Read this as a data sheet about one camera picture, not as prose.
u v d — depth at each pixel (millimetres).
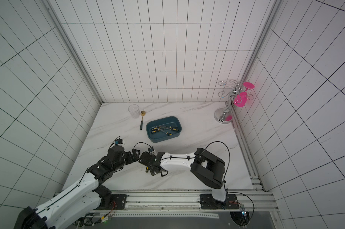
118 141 743
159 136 960
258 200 763
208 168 479
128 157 724
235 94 903
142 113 1113
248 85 926
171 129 1012
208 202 716
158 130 1006
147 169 833
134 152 760
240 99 834
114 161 618
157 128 1029
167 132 1001
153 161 641
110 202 698
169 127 1035
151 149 786
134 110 1078
